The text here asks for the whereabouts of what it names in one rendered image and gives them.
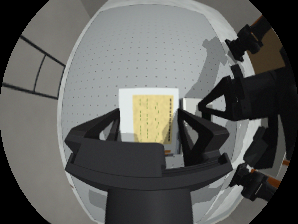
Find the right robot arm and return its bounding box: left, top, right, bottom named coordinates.
left=225, top=16, right=298, bottom=170

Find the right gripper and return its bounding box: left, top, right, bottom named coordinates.
left=198, top=64, right=278, bottom=121

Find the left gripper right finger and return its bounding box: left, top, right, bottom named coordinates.
left=177, top=108, right=230, bottom=167

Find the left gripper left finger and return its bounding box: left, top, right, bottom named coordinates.
left=68, top=108, right=120, bottom=141

